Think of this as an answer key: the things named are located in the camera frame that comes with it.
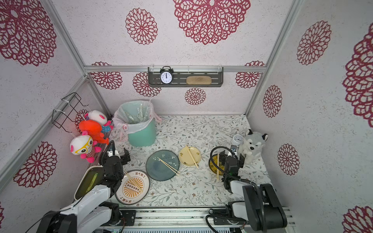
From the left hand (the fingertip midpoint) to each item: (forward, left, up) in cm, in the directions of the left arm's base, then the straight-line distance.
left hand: (117, 151), depth 85 cm
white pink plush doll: (+23, +16, -4) cm, 28 cm away
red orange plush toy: (+13, +16, +5) cm, 21 cm away
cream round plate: (+2, -40, -12) cm, 42 cm away
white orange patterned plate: (-20, -8, -11) cm, 24 cm away
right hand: (+2, -69, -3) cm, 69 cm away
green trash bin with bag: (+17, -9, +6) cm, 20 cm away
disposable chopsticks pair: (-16, -12, -11) cm, 23 cm away
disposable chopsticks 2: (-9, -36, -10) cm, 38 cm away
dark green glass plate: (-6, -22, -11) cm, 26 cm away
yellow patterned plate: (-5, -58, -12) cm, 59 cm away
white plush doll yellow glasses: (0, +16, +6) cm, 17 cm away
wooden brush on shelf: (+38, -48, +23) cm, 65 cm away
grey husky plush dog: (+2, -78, +3) cm, 78 cm away
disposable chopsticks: (+1, -45, -11) cm, 46 cm away
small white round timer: (+15, -76, -10) cm, 78 cm away
